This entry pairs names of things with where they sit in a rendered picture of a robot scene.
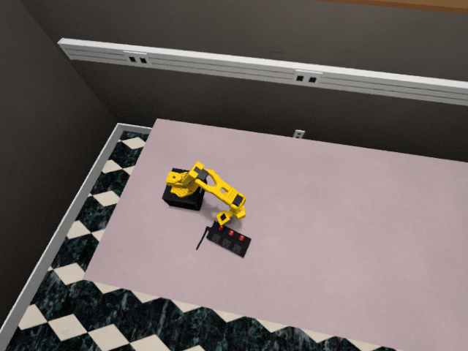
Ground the black power strip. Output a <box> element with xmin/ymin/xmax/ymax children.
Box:
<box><xmin>196</xmin><ymin>221</ymin><xmax>252</xmax><ymax>257</ymax></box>

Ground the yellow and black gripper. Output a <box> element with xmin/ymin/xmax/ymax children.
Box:
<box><xmin>216</xmin><ymin>205</ymin><xmax>246</xmax><ymax>226</ymax></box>

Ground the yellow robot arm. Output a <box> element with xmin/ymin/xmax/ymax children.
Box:
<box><xmin>167</xmin><ymin>162</ymin><xmax>246</xmax><ymax>213</ymax></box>

